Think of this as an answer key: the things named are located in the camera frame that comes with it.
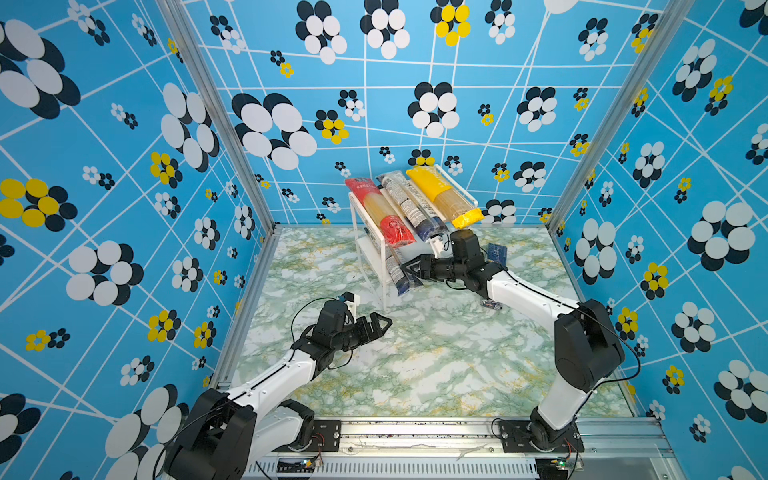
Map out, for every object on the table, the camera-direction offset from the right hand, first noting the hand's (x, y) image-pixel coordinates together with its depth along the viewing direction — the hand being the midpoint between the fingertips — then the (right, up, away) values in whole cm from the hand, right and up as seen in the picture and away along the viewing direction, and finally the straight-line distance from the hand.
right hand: (407, 268), depth 84 cm
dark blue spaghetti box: (+34, +4, +24) cm, 42 cm away
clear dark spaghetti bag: (-3, +1, 0) cm, 4 cm away
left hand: (-6, -16, -1) cm, 17 cm away
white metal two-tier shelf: (-11, +4, +5) cm, 13 cm away
